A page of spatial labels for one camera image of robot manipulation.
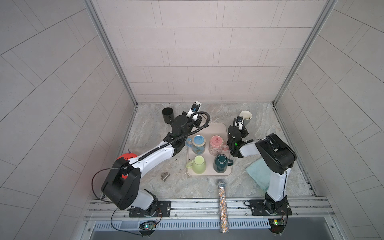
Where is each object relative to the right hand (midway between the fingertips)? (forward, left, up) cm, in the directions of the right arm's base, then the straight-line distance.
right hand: (239, 120), depth 95 cm
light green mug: (-28, +28, +1) cm, 39 cm away
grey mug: (+6, -7, -3) cm, 10 cm away
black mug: (+7, +47, +2) cm, 47 cm away
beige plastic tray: (+1, +14, -9) cm, 17 cm away
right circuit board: (-54, -6, -11) cm, 55 cm away
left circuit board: (-51, +52, -5) cm, 73 cm away
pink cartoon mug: (-17, +17, +1) cm, 25 cm away
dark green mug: (-27, +16, 0) cm, 32 cm away
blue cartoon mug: (-16, +28, +2) cm, 32 cm away
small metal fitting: (-29, +47, -7) cm, 56 cm away
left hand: (-5, +25, +21) cm, 33 cm away
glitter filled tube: (-46, +18, -6) cm, 49 cm away
